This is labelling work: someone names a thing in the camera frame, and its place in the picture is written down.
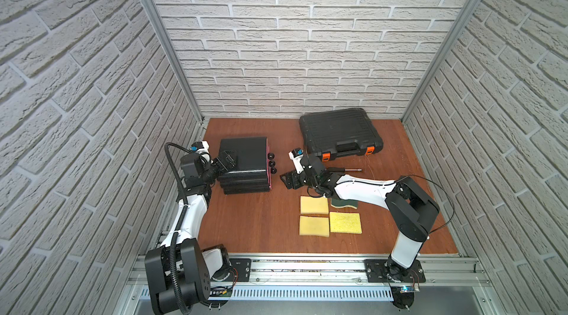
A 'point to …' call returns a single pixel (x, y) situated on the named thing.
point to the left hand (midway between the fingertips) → (231, 152)
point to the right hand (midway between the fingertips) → (290, 173)
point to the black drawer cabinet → (251, 174)
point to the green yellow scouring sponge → (338, 202)
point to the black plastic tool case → (330, 134)
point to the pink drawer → (271, 163)
